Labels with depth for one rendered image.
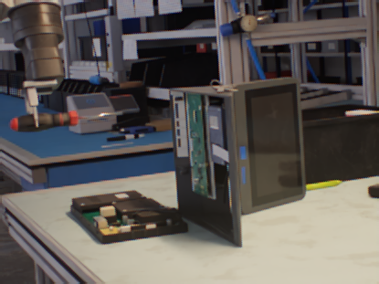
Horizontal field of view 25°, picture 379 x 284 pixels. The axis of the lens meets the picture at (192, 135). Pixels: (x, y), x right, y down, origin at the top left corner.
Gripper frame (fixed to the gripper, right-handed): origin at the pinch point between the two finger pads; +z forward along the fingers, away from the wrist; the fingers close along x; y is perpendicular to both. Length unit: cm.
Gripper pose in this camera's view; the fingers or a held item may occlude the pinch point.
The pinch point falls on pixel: (36, 128)
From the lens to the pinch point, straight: 127.4
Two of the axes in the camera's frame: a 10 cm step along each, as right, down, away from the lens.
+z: 1.8, 9.6, -1.9
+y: 9.3, -1.1, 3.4
